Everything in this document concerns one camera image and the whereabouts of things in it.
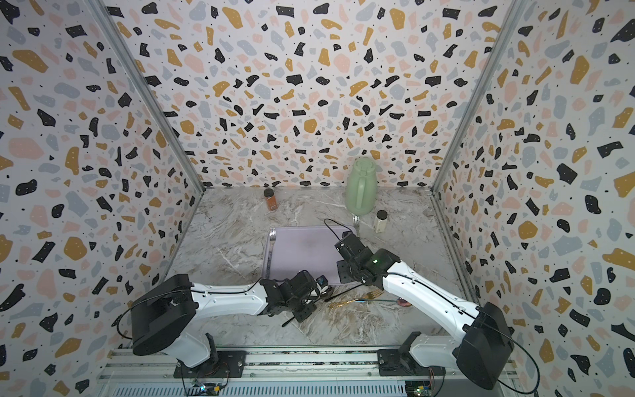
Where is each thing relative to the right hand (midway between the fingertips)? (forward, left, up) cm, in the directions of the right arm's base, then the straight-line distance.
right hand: (345, 269), depth 81 cm
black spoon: (-3, +1, -13) cm, 13 cm away
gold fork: (-4, -8, -13) cm, 16 cm away
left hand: (-8, +10, -11) cm, 17 cm away
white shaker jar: (+25, -15, -6) cm, 29 cm away
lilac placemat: (+16, +14, -15) cm, 26 cm away
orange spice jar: (+36, +33, -6) cm, 49 cm away
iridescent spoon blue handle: (-5, -20, -12) cm, 24 cm away
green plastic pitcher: (+31, -6, +7) cm, 32 cm away
